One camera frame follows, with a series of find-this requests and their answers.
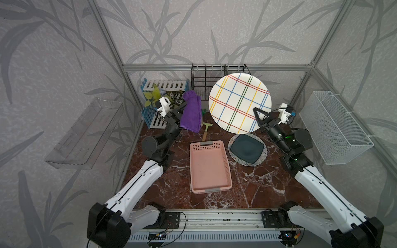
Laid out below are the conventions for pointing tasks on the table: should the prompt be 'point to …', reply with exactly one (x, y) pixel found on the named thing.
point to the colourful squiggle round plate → (243, 162)
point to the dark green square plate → (247, 148)
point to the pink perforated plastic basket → (209, 168)
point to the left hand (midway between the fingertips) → (195, 107)
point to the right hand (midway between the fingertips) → (253, 110)
